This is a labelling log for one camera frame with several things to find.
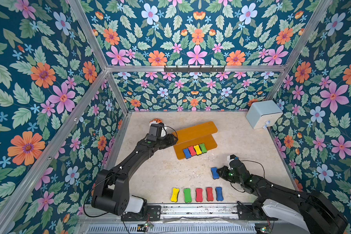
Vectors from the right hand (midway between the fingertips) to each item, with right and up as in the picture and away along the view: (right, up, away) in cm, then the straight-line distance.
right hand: (215, 170), depth 85 cm
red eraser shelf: (-14, +10, +9) cm, 19 cm away
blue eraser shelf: (+1, -11, -7) cm, 13 cm away
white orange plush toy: (-40, +30, +20) cm, 54 cm away
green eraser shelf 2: (-17, -13, -5) cm, 21 cm away
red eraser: (-10, -11, -4) cm, 16 cm away
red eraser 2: (-4, -11, -6) cm, 13 cm away
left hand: (-23, +19, +1) cm, 30 cm away
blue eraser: (-17, +8, +9) cm, 21 cm away
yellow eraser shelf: (-10, +10, +10) cm, 18 cm away
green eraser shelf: (-6, +11, +11) cm, 17 cm away
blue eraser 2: (0, -3, 0) cm, 3 cm away
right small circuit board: (+21, -23, -16) cm, 35 cm away
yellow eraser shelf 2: (-24, -12, -7) cm, 28 cm away
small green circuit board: (-37, -22, -15) cm, 45 cm away
